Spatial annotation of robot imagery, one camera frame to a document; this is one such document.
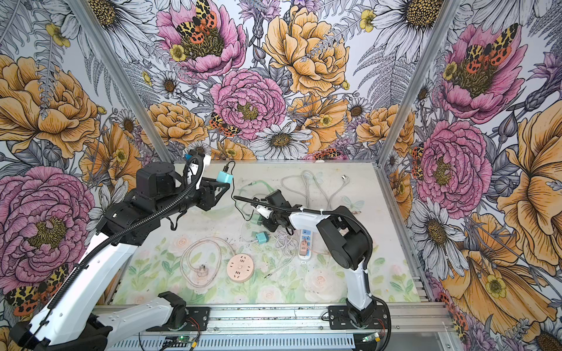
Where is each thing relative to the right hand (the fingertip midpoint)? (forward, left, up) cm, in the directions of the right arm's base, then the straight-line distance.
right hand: (268, 222), depth 96 cm
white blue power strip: (-7, -16, +1) cm, 17 cm away
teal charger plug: (-7, +2, 0) cm, 8 cm away
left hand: (-9, +11, +34) cm, 36 cm away
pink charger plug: (-15, -14, +4) cm, 21 cm away
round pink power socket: (-20, +10, +1) cm, 22 cm away
